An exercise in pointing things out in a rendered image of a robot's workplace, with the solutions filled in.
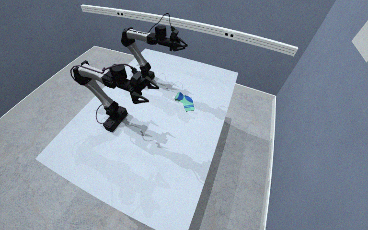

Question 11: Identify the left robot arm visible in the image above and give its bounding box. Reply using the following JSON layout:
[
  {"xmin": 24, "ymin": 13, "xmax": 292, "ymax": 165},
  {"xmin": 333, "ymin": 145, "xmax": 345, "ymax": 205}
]
[{"xmin": 121, "ymin": 25, "xmax": 167, "ymax": 78}]

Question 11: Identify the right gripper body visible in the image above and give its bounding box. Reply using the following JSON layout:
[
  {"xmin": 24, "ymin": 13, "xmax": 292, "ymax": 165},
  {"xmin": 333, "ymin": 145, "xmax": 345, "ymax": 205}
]
[{"xmin": 124, "ymin": 67, "xmax": 147, "ymax": 103}]

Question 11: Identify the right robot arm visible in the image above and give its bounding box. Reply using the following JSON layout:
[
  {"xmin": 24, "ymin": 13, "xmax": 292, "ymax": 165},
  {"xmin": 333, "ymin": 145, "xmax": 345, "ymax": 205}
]
[{"xmin": 73, "ymin": 60, "xmax": 142, "ymax": 129}]

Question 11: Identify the green and blue sock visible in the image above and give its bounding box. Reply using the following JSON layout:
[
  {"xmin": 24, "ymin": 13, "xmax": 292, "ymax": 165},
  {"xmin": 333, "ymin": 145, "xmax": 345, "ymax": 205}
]
[{"xmin": 175, "ymin": 92, "xmax": 195, "ymax": 112}]

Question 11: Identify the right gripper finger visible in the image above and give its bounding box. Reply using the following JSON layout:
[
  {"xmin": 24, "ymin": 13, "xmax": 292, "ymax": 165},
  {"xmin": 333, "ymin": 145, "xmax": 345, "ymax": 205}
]
[
  {"xmin": 146, "ymin": 77, "xmax": 159, "ymax": 89},
  {"xmin": 132, "ymin": 92, "xmax": 149, "ymax": 104}
]

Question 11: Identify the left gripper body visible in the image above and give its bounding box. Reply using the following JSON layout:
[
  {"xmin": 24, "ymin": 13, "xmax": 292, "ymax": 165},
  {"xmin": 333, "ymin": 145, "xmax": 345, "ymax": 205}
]
[{"xmin": 164, "ymin": 27, "xmax": 178, "ymax": 51}]

